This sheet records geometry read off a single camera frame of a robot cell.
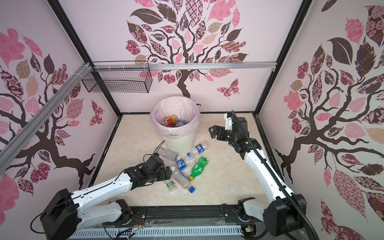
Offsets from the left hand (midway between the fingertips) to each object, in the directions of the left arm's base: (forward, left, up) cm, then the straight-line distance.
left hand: (166, 176), depth 83 cm
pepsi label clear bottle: (+17, -19, +1) cm, 25 cm away
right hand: (+18, -28, +21) cm, 40 cm away
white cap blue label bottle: (+32, -7, +9) cm, 34 cm away
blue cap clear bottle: (0, -8, -3) cm, 9 cm away
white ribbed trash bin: (+17, -8, +6) cm, 20 cm away
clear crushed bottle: (+14, 0, -1) cm, 14 cm away
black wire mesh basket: (+55, +32, +29) cm, 70 cm away
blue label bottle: (+7, -8, +2) cm, 11 cm away
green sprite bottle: (+4, -19, +1) cm, 19 cm away
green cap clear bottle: (-6, -4, -2) cm, 7 cm away
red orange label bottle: (+31, -1, +12) cm, 34 cm away
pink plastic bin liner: (+37, -10, +18) cm, 42 cm away
